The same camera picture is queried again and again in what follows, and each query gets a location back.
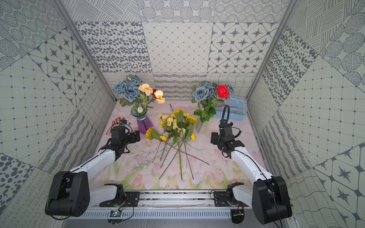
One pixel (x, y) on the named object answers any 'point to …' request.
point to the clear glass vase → (201, 127)
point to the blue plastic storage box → (237, 106)
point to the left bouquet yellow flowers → (139, 95)
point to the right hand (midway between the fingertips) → (219, 137)
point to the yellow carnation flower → (192, 137)
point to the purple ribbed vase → (144, 123)
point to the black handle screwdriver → (172, 108)
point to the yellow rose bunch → (171, 124)
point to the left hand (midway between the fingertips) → (135, 132)
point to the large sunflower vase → (172, 144)
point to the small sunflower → (163, 137)
